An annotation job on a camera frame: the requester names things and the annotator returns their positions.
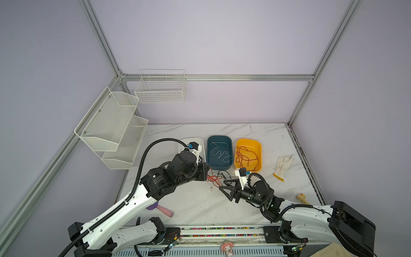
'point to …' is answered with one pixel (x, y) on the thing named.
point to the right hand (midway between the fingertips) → (221, 186)
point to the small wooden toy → (302, 197)
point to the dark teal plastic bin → (225, 143)
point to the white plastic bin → (202, 155)
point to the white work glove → (282, 164)
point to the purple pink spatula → (154, 205)
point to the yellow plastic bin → (254, 145)
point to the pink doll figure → (227, 248)
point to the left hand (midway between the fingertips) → (208, 169)
